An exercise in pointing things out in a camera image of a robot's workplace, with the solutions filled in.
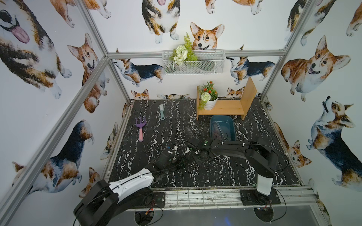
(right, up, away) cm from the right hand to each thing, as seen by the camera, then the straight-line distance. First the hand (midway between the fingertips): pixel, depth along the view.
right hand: (200, 155), depth 89 cm
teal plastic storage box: (+18, +16, +15) cm, 28 cm away
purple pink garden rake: (-44, +17, +17) cm, 50 cm away
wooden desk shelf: (+21, +31, +18) cm, 42 cm away
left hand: (-8, 0, -6) cm, 9 cm away
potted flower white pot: (+6, +37, +4) cm, 38 cm away
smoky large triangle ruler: (+13, +13, +12) cm, 22 cm away
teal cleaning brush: (-30, +30, +27) cm, 50 cm away
